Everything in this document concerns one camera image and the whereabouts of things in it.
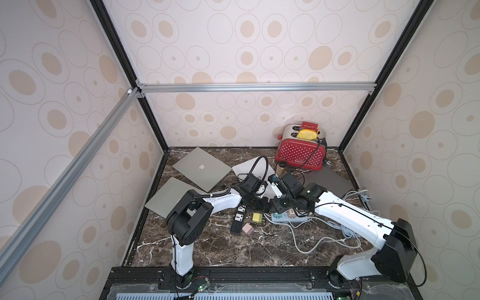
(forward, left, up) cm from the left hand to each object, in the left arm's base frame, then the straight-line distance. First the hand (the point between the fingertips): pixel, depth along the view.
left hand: (275, 211), depth 86 cm
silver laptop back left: (+29, +39, -6) cm, 49 cm away
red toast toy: (+43, -21, +15) cm, 50 cm away
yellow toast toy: (+38, -19, +13) cm, 45 cm away
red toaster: (+30, -20, +7) cm, 37 cm away
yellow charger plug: (-2, +8, -4) cm, 9 cm away
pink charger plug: (-7, +13, -4) cm, 15 cm away
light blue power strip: (-3, -7, -4) cm, 9 cm away
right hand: (0, +1, +7) cm, 7 cm away
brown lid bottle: (+24, -5, +2) cm, 25 cm away
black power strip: (-5, +18, -5) cm, 19 cm away
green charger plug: (-1, -1, -3) cm, 3 cm away
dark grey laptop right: (+25, -35, -8) cm, 43 cm away
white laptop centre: (+9, +8, +20) cm, 24 cm away
